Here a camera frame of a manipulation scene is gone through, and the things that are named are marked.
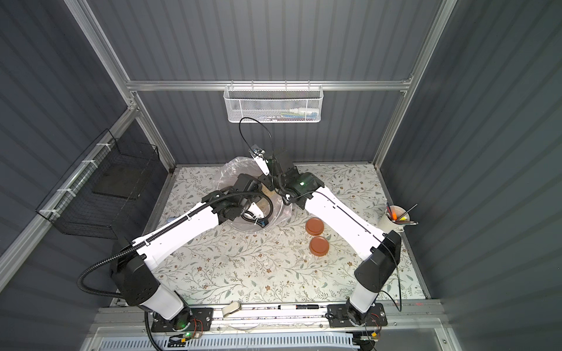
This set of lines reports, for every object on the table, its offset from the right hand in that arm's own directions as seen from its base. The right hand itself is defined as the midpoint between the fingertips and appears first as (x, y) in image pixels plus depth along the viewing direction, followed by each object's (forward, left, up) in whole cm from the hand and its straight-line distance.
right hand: (273, 163), depth 74 cm
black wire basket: (-10, +59, -5) cm, 60 cm away
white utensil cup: (-5, -50, -28) cm, 57 cm away
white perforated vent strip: (-47, -21, -35) cm, 63 cm away
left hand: (-3, +9, -10) cm, 14 cm away
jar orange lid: (-5, -17, -34) cm, 38 cm away
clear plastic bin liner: (-11, +4, -8) cm, 14 cm away
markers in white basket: (+30, -7, -1) cm, 31 cm away
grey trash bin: (-14, -3, -9) cm, 17 cm away
